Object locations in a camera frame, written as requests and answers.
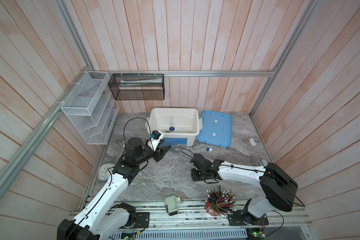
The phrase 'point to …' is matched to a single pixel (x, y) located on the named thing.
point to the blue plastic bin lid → (216, 128)
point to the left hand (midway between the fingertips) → (166, 146)
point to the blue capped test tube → (207, 149)
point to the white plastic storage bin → (178, 126)
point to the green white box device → (171, 203)
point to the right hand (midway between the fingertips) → (192, 176)
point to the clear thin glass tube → (171, 122)
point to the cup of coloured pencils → (220, 202)
